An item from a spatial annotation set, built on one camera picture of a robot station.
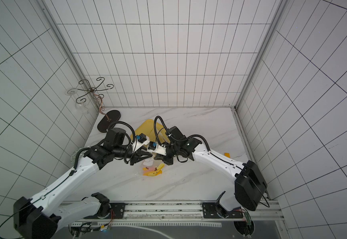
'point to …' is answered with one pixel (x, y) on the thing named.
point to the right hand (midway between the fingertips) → (157, 151)
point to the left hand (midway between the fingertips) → (147, 155)
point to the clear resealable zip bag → (152, 167)
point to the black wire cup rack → (94, 88)
